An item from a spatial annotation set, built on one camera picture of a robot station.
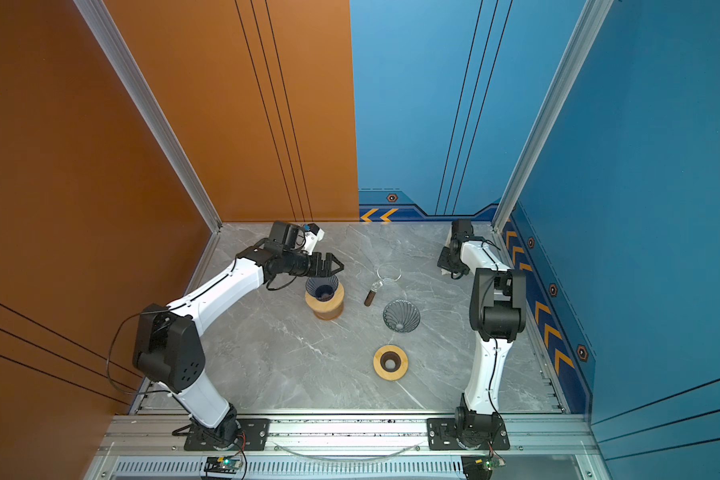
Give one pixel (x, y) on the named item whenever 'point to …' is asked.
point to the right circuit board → (479, 467)
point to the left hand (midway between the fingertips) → (334, 264)
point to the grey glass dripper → (402, 316)
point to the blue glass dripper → (322, 287)
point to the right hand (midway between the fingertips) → (447, 264)
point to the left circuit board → (222, 465)
